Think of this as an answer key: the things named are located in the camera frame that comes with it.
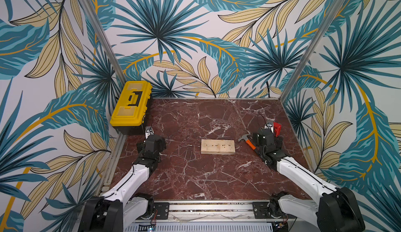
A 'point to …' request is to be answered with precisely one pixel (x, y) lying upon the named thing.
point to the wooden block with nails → (217, 147)
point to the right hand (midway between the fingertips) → (268, 134)
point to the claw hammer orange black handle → (245, 137)
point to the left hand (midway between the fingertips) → (151, 141)
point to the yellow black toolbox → (128, 116)
